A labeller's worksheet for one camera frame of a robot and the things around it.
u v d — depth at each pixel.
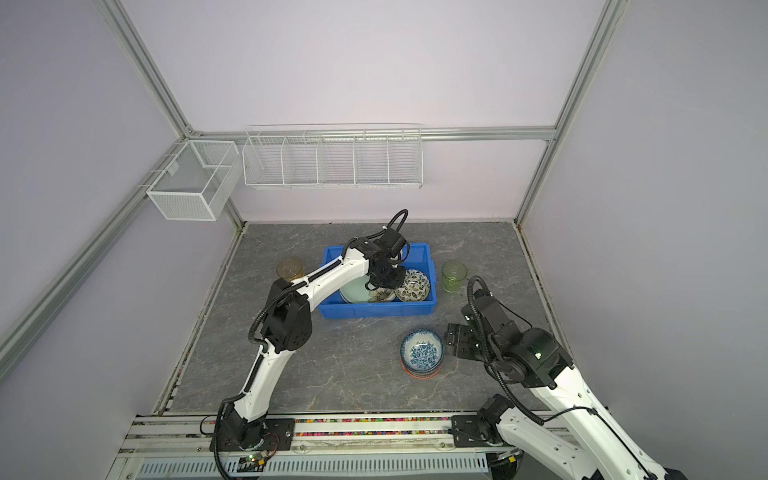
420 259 1.06
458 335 0.60
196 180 0.98
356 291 0.94
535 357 0.43
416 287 0.96
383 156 1.04
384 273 0.81
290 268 1.07
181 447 0.73
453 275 1.00
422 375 0.77
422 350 0.82
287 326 0.57
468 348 0.60
